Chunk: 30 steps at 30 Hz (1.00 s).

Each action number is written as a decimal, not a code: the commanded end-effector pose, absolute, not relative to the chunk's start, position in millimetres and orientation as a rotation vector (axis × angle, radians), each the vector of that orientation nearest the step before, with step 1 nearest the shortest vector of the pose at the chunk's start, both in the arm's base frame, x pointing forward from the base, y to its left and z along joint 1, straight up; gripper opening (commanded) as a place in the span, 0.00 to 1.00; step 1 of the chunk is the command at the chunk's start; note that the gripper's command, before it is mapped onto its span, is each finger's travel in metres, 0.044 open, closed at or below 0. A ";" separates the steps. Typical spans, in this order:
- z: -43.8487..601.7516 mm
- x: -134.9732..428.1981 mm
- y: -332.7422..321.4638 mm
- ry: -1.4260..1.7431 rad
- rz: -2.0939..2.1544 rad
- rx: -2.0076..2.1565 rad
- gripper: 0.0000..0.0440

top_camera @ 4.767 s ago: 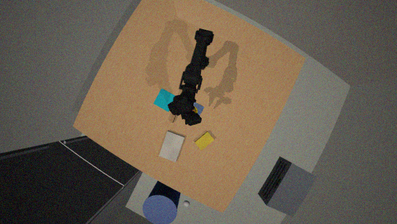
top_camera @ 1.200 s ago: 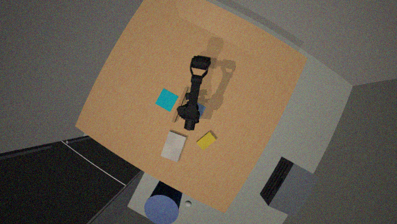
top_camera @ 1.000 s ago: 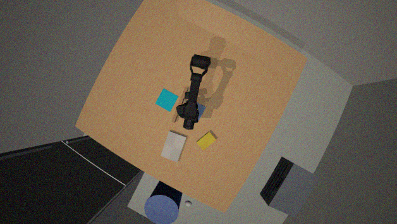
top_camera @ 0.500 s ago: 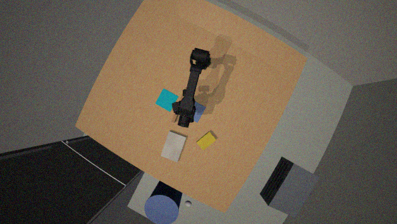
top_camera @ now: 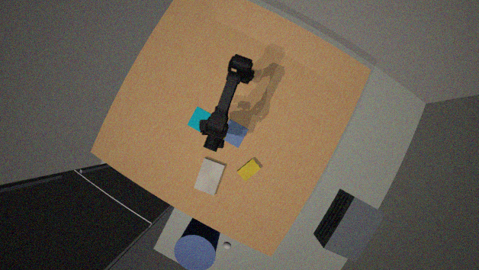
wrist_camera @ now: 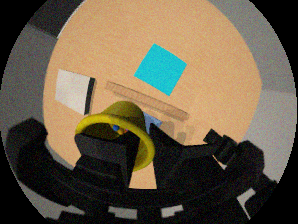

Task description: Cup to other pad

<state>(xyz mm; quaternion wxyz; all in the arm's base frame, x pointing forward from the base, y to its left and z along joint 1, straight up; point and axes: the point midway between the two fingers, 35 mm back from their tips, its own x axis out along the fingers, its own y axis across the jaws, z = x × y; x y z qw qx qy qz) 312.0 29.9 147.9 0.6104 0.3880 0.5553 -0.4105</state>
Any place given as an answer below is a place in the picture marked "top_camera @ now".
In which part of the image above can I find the yellow rectangular block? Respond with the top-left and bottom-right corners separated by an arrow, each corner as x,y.
237,159 -> 261,181

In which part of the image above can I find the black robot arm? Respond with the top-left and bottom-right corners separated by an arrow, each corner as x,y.
200,54 -> 255,152

